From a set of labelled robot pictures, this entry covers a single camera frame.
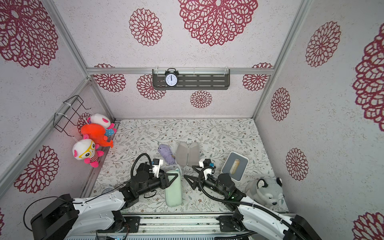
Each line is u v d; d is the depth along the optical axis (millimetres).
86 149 796
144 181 613
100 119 944
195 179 641
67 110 766
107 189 815
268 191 656
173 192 739
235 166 922
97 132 917
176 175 759
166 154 970
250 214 532
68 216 420
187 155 990
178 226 744
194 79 928
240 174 862
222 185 576
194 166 755
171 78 897
